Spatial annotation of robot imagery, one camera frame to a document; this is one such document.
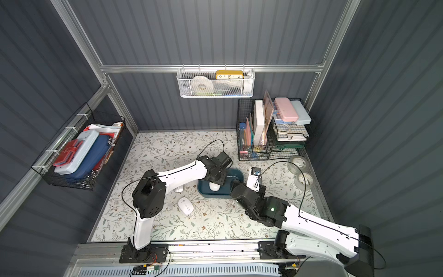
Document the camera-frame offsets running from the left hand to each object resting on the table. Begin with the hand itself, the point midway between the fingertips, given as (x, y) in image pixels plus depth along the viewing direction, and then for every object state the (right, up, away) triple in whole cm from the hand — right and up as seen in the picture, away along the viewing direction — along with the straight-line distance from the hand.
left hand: (221, 180), depth 90 cm
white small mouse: (-18, -11, -5) cm, 22 cm away
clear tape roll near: (+43, -1, +3) cm, 43 cm away
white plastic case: (-54, +22, -21) cm, 62 cm away
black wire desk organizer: (+29, +28, +5) cm, 40 cm away
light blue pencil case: (+46, +35, +7) cm, 58 cm away
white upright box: (+20, +31, +1) cm, 37 cm away
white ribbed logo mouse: (-4, -3, -2) cm, 5 cm away
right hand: (+12, +1, -16) cm, 20 cm away
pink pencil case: (+37, +39, +7) cm, 54 cm away
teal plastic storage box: (-9, -6, +3) cm, 11 cm away
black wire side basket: (-53, +28, -7) cm, 60 cm away
